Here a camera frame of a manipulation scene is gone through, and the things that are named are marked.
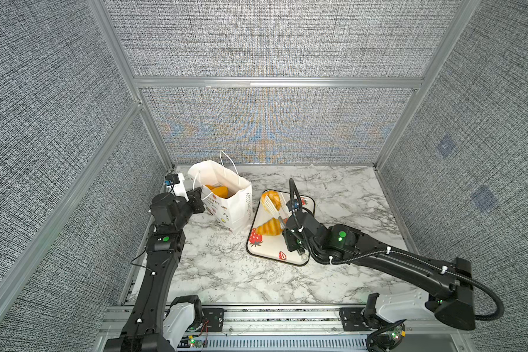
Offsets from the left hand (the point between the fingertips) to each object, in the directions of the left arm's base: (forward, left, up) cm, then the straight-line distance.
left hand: (204, 186), depth 75 cm
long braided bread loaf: (+10, 0, -15) cm, 18 cm away
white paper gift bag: (-4, -8, -3) cm, 9 cm away
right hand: (-13, -27, -7) cm, 31 cm away
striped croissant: (+8, -3, -13) cm, 16 cm away
